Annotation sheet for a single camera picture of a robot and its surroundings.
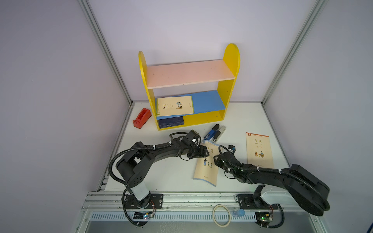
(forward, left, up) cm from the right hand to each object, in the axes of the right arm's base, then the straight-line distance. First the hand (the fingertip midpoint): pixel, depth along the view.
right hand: (215, 163), depth 89 cm
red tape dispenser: (+33, +50, +9) cm, 60 cm away
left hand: (+2, +6, +8) cm, 10 cm away
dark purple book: (+29, +29, +7) cm, 42 cm away
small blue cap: (-27, -5, +13) cm, 31 cm away
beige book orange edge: (+8, -30, 0) cm, 31 cm away
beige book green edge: (+34, +30, +18) cm, 49 cm away
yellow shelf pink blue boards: (+36, +1, +16) cm, 39 cm away
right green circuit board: (-28, -20, 0) cm, 35 cm away
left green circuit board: (-26, +43, +1) cm, 50 cm away
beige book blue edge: (-5, +7, +5) cm, 10 cm away
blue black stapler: (+20, -1, +6) cm, 20 cm away
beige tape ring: (-31, +3, +2) cm, 31 cm away
